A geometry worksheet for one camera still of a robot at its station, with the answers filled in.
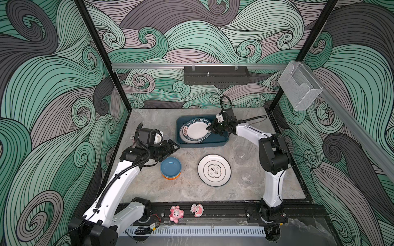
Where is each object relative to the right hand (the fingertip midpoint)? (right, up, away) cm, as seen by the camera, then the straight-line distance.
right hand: (206, 127), depth 95 cm
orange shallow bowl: (-20, -28, -13) cm, 37 cm away
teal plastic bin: (+5, -8, +1) cm, 10 cm away
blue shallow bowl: (-21, -22, -12) cm, 33 cm away
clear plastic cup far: (+22, -17, -2) cm, 28 cm away
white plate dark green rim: (-7, -2, +2) cm, 8 cm away
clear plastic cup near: (+22, -27, -12) cm, 37 cm away
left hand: (-17, -10, -21) cm, 29 cm away
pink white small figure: (-6, -39, -23) cm, 46 cm away
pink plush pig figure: (-17, -40, -24) cm, 50 cm away
